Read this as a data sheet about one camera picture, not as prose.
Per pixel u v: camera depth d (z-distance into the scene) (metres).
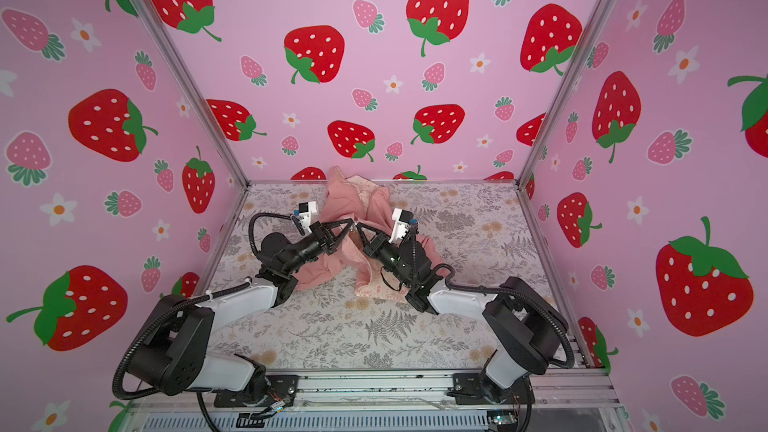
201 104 0.95
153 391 0.44
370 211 1.07
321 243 0.69
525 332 0.44
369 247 0.69
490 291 0.50
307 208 0.75
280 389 0.75
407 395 0.73
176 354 0.43
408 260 0.59
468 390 0.73
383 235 0.72
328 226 0.73
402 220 0.71
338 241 0.73
